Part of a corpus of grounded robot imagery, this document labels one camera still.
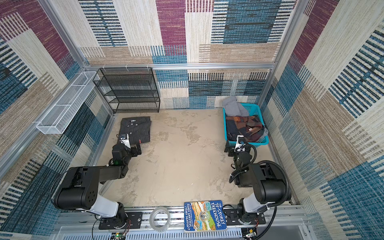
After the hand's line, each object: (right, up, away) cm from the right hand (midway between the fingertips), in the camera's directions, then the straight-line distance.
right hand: (236, 140), depth 90 cm
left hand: (-64, -1, +3) cm, 64 cm away
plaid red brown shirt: (+13, +8, +12) cm, 19 cm away
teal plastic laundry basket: (+18, +20, +21) cm, 34 cm away
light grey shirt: (+3, +21, +18) cm, 28 cm away
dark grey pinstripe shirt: (-63, +6, +15) cm, 65 cm away
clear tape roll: (-45, -35, -19) cm, 60 cm away
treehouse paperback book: (-20, -34, -18) cm, 43 cm away
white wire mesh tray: (-89, +13, -18) cm, 91 cm away
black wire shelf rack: (-71, +34, +18) cm, 81 cm away
